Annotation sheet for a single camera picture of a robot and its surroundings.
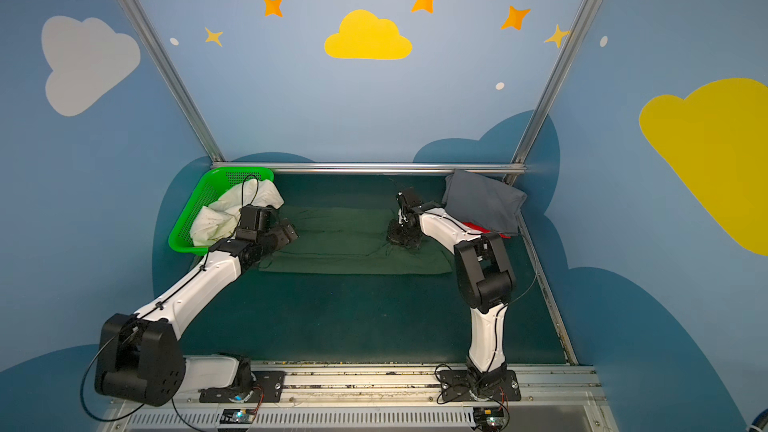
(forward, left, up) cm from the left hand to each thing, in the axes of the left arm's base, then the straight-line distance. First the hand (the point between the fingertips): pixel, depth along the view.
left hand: (288, 233), depth 88 cm
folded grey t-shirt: (+16, -65, -4) cm, 67 cm away
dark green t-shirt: (+6, -16, -13) cm, 21 cm away
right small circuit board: (-43, -55, -15) cm, 72 cm away
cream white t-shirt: (+8, +26, -5) cm, 27 cm away
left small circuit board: (-44, +5, -14) cm, 46 cm away
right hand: (+4, -32, -8) cm, 33 cm away
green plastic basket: (+26, +36, -8) cm, 45 cm away
